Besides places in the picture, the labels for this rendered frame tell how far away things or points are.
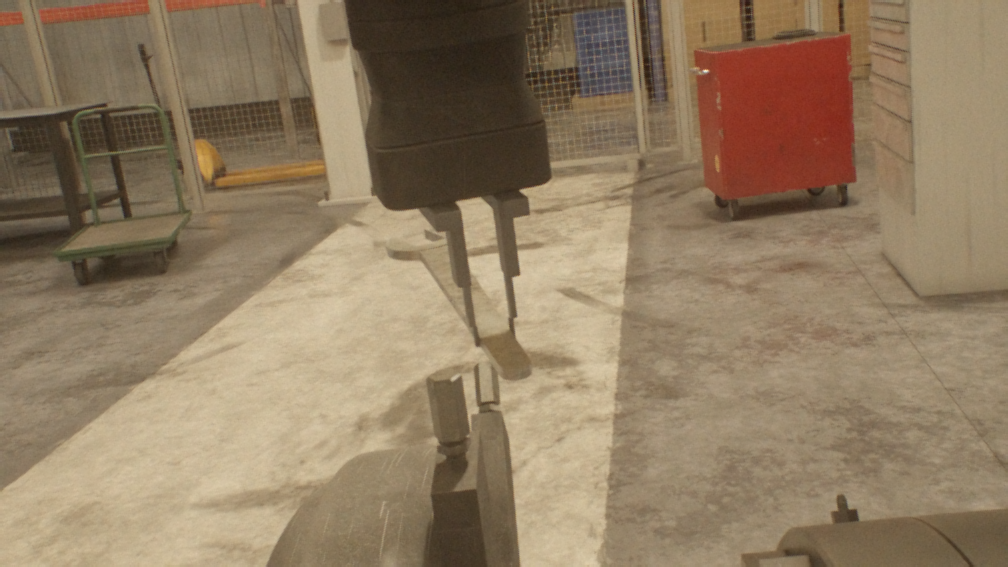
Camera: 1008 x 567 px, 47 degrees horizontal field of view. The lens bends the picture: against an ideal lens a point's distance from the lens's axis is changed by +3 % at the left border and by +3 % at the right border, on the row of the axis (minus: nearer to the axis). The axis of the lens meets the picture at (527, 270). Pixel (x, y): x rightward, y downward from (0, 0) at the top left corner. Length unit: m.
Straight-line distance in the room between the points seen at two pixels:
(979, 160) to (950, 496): 1.80
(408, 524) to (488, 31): 0.36
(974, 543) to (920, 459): 2.31
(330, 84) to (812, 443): 5.57
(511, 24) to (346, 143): 7.72
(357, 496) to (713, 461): 2.45
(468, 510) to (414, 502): 0.07
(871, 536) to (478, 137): 0.49
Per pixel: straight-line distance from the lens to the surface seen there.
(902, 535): 0.87
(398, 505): 0.73
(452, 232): 0.47
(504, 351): 0.48
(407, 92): 0.47
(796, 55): 6.00
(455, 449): 0.69
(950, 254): 4.53
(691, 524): 2.84
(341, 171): 8.22
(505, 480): 0.97
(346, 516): 0.74
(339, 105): 8.16
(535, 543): 2.82
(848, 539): 0.86
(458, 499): 0.68
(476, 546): 0.69
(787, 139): 6.03
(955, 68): 4.42
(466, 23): 0.46
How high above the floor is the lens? 1.28
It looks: 14 degrees down
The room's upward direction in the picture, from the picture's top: 7 degrees counter-clockwise
